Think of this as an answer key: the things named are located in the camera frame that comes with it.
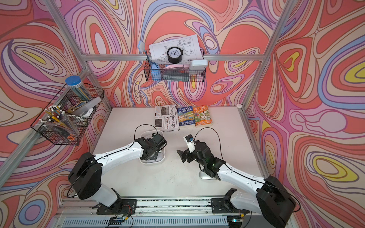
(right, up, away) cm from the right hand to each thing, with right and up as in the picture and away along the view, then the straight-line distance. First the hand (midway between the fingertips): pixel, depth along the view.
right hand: (185, 149), depth 82 cm
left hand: (-21, -4, +4) cm, 22 cm away
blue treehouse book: (+1, +19, +28) cm, 34 cm away
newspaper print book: (-15, +19, +25) cm, 35 cm away
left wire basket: (-57, +22, -9) cm, 61 cm away
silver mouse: (+11, -17, +3) cm, 21 cm away
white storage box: (-15, -6, +2) cm, 16 cm away
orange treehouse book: (+14, +19, +27) cm, 36 cm away
